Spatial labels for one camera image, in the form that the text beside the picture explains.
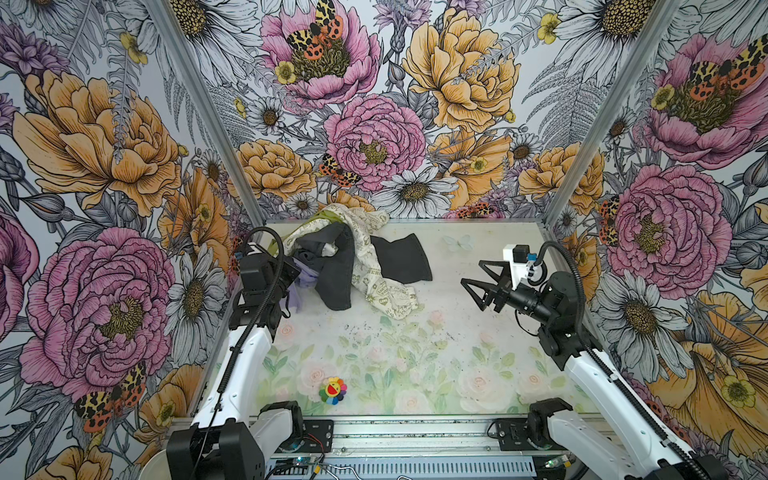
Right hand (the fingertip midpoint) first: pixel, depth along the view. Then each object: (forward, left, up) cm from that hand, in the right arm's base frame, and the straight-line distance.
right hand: (471, 281), depth 71 cm
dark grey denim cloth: (+17, +36, -18) cm, 44 cm away
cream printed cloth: (+11, +20, -24) cm, 33 cm away
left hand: (+10, +44, -5) cm, 45 cm away
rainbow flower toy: (-16, +35, -26) cm, 46 cm away
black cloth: (+30, +14, -29) cm, 44 cm away
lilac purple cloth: (+14, +45, -17) cm, 50 cm away
